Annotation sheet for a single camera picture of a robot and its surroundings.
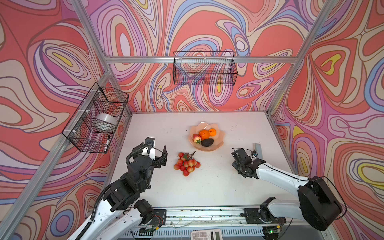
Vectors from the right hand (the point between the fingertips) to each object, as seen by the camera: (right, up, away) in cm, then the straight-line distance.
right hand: (236, 167), depth 89 cm
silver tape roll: (-68, +27, -19) cm, 76 cm away
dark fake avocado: (-17, +14, +9) cm, 24 cm away
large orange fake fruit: (-19, +20, +10) cm, 29 cm away
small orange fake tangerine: (-13, +21, +12) cm, 28 cm away
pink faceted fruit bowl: (-9, +16, +12) cm, 22 cm away
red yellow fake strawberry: (-24, +17, +9) cm, 31 cm away
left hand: (-43, +17, -23) cm, 51 cm away
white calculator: (-20, -25, -21) cm, 38 cm away
